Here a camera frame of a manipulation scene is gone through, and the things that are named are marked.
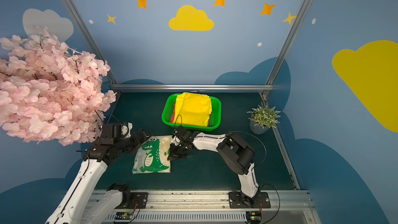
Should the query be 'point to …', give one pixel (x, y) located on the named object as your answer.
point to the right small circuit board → (254, 216)
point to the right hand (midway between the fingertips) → (169, 158)
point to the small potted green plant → (262, 118)
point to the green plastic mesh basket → (215, 116)
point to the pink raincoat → (171, 119)
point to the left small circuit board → (123, 215)
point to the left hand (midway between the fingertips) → (148, 136)
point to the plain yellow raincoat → (193, 108)
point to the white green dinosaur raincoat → (151, 156)
